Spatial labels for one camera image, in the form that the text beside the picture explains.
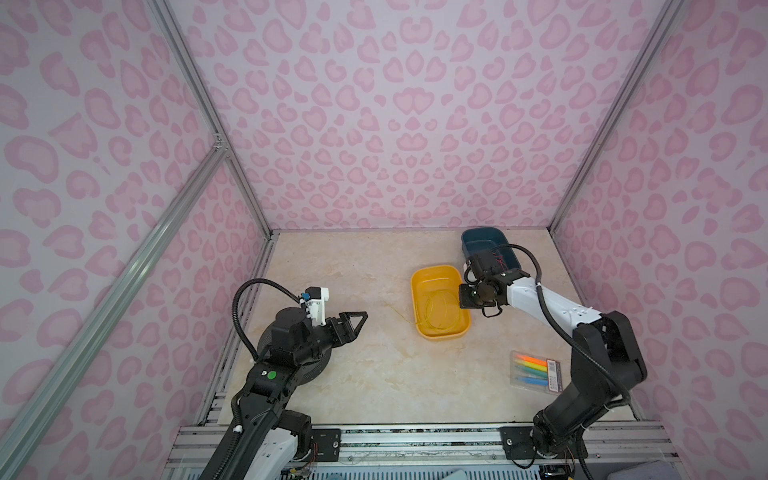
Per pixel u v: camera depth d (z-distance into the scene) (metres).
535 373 0.84
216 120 0.87
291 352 0.55
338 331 0.64
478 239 1.10
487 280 0.69
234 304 0.55
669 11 0.69
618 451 0.73
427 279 1.01
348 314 0.66
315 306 0.67
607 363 0.45
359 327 0.68
